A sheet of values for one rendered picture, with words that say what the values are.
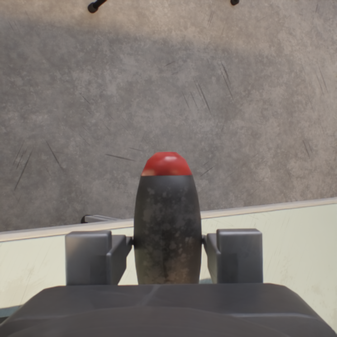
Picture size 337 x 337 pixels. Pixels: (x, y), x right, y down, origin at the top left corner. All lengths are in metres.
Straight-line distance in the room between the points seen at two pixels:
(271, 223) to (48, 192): 1.00
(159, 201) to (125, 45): 1.41
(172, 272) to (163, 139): 1.42
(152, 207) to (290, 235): 0.35
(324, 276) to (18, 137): 1.03
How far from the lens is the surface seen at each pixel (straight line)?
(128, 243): 0.16
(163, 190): 0.16
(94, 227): 0.36
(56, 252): 0.35
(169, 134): 1.59
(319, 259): 0.54
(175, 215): 0.16
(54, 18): 1.48
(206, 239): 0.16
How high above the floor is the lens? 1.33
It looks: 57 degrees down
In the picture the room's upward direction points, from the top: 88 degrees clockwise
